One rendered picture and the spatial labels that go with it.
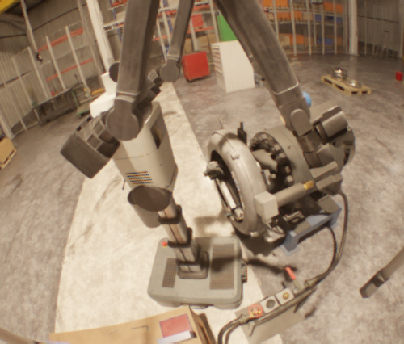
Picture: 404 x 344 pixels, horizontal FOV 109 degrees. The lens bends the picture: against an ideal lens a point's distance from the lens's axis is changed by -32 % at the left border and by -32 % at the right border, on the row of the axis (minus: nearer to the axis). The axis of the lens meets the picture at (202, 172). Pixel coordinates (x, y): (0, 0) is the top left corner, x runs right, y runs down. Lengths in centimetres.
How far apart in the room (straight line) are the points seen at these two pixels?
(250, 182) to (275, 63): 82
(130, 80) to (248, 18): 24
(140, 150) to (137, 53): 35
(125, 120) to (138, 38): 16
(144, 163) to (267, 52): 51
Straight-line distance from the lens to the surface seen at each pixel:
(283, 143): 138
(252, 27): 39
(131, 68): 42
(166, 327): 121
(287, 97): 41
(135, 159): 70
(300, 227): 168
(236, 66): 506
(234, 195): 149
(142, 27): 41
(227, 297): 141
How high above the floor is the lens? 161
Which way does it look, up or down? 38 degrees down
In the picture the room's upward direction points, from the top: 13 degrees counter-clockwise
